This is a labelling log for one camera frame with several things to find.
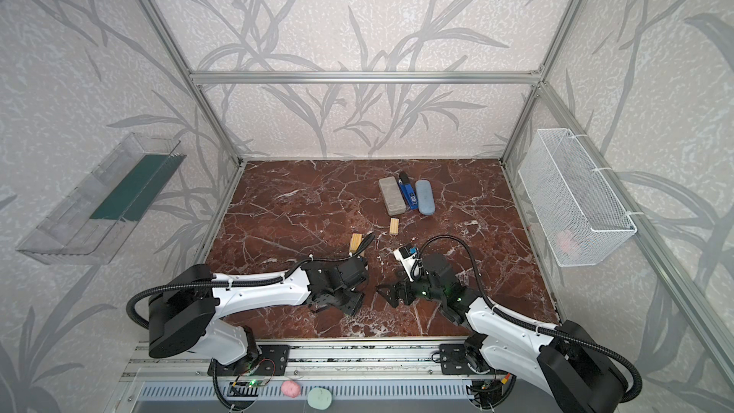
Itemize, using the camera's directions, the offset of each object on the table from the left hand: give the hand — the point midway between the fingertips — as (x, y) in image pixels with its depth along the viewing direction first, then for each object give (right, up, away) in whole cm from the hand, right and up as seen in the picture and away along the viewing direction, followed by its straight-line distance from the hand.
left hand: (359, 295), depth 82 cm
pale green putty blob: (-8, -18, -16) cm, 25 cm away
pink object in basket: (+55, +17, -10) cm, 58 cm away
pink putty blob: (-15, -17, -14) cm, 27 cm away
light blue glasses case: (+23, +28, +22) cm, 42 cm away
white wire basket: (+50, +26, -21) cm, 60 cm away
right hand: (+8, +7, -1) cm, 11 cm away
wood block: (-2, +15, +7) cm, 17 cm away
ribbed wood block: (+11, +18, +17) cm, 27 cm away
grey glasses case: (+10, +28, +23) cm, 37 cm away
